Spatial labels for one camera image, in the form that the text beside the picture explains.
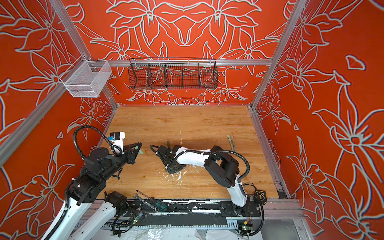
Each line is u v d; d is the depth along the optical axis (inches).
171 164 24.8
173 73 38.9
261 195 29.3
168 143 38.9
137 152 25.4
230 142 38.4
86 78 36.4
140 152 26.2
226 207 28.8
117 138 22.6
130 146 24.0
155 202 29.3
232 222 27.5
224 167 19.3
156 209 28.8
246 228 27.0
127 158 23.1
